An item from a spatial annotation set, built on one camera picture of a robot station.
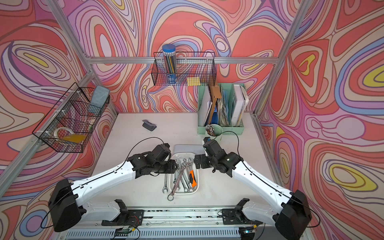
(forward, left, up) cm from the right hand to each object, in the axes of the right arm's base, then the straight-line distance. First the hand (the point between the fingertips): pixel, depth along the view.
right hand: (203, 163), depth 79 cm
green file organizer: (+35, -14, +11) cm, 39 cm away
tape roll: (+7, +67, +22) cm, 71 cm away
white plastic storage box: (-5, +11, -13) cm, 17 cm away
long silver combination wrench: (-15, +17, -6) cm, 23 cm away
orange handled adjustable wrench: (-3, +6, -12) cm, 13 cm away
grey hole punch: (+36, +38, -9) cm, 53 cm away
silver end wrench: (-8, +22, -14) cm, 27 cm away
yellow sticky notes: (+45, +4, +22) cm, 50 cm away
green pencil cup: (+22, -11, -2) cm, 25 cm away
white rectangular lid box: (+15, +2, -10) cm, 18 cm away
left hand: (-2, +15, 0) cm, 15 cm away
